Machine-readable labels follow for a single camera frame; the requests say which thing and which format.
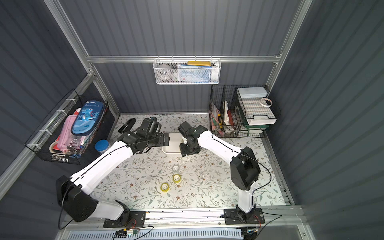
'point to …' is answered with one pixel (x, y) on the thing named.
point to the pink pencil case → (66, 135)
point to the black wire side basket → (44, 143)
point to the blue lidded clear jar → (102, 145)
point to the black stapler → (127, 126)
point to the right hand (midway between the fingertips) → (188, 151)
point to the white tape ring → (264, 105)
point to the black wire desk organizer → (242, 111)
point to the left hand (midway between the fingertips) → (163, 138)
